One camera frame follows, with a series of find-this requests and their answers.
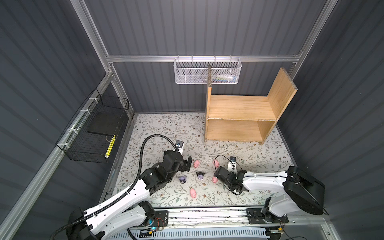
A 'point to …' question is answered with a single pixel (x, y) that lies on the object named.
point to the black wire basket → (89, 136)
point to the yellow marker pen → (111, 146)
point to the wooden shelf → (236, 118)
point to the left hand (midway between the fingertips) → (182, 154)
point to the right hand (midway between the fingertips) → (228, 175)
